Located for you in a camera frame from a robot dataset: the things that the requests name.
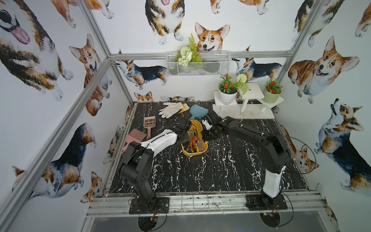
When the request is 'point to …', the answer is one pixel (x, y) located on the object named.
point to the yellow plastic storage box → (195, 144)
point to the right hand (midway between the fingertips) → (202, 137)
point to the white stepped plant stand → (250, 104)
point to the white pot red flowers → (228, 90)
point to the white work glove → (171, 108)
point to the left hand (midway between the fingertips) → (183, 135)
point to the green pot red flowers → (271, 93)
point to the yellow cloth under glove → (185, 108)
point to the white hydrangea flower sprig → (241, 79)
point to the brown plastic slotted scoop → (149, 122)
